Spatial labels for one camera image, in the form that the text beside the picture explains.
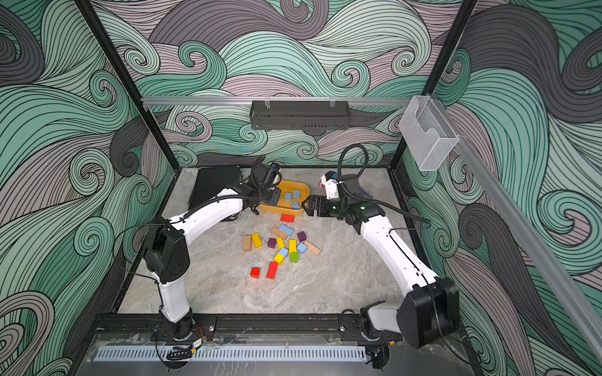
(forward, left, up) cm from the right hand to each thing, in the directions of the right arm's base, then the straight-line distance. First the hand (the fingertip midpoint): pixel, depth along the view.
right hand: (311, 205), depth 79 cm
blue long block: (+14, +6, -20) cm, 25 cm away
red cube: (-16, +20, -19) cm, 32 cm away
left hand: (+11, +14, -4) cm, 18 cm away
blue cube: (+20, +5, -19) cm, 28 cm away
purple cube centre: (-4, +15, -20) cm, 26 cm away
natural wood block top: (+1, +13, -20) cm, 24 cm away
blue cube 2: (-7, +3, -20) cm, 21 cm away
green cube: (-9, +6, -22) cm, 24 cm away
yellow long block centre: (-5, +7, -21) cm, 23 cm away
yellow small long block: (-4, +12, -21) cm, 24 cm away
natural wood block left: (-4, +25, -19) cm, 32 cm away
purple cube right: (-1, +3, -20) cm, 21 cm away
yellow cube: (-11, +12, -20) cm, 26 cm away
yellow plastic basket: (+20, +7, -19) cm, 28 cm away
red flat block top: (+8, +10, -21) cm, 25 cm away
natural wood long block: (-7, -1, -21) cm, 22 cm away
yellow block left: (-3, +22, -20) cm, 30 cm away
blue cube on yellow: (-8, +10, -19) cm, 23 cm away
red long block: (-15, +15, -21) cm, 30 cm away
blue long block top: (+3, +10, -21) cm, 24 cm away
